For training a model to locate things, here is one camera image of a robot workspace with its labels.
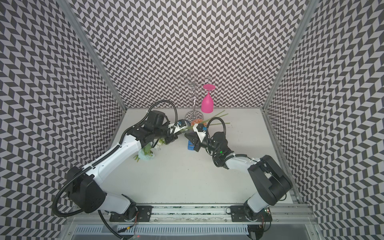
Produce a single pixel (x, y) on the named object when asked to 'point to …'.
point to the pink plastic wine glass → (207, 105)
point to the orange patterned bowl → (198, 121)
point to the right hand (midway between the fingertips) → (185, 137)
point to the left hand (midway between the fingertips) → (178, 131)
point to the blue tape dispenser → (191, 146)
